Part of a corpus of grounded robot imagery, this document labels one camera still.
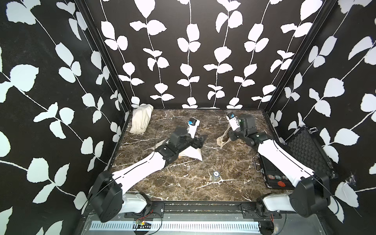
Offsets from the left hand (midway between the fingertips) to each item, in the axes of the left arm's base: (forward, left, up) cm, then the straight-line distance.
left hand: (203, 130), depth 76 cm
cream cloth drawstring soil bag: (-2, +7, -20) cm, 21 cm away
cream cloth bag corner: (+27, +42, -19) cm, 54 cm away
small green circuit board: (-37, +32, -25) cm, 56 cm away
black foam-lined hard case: (-7, -58, -11) cm, 60 cm away
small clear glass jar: (-18, -7, -19) cm, 27 cm away
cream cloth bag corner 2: (+1, -11, -13) cm, 17 cm away
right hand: (+7, -17, -5) cm, 19 cm away
